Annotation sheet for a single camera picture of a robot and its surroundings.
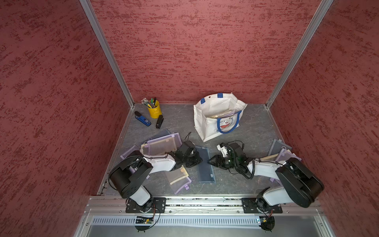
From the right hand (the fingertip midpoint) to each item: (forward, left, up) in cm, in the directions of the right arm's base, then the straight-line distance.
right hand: (210, 166), depth 86 cm
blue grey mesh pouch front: (-2, +3, -1) cm, 4 cm away
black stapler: (+35, +34, +1) cm, 49 cm away
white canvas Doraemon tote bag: (+21, 0, +9) cm, 23 cm away
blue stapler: (+37, +49, +1) cm, 62 cm away
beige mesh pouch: (+26, -11, +17) cm, 33 cm away
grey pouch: (+13, -46, -4) cm, 49 cm away
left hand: (+2, +4, +1) cm, 5 cm away
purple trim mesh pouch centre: (+16, +31, -2) cm, 35 cm away
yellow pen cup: (+39, +38, +6) cm, 55 cm away
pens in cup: (+42, +40, +11) cm, 59 cm away
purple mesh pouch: (-7, +18, -1) cm, 20 cm away
